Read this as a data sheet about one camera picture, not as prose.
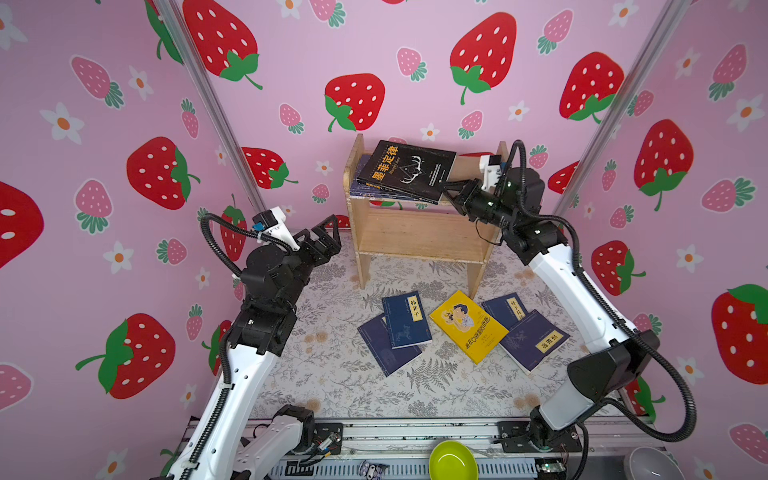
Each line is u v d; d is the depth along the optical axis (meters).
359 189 0.70
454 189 0.67
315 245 0.54
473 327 0.93
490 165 0.63
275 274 0.45
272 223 0.52
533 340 0.89
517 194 0.51
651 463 0.68
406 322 0.93
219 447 0.38
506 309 0.98
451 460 0.71
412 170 0.71
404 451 0.73
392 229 0.93
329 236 0.56
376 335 0.91
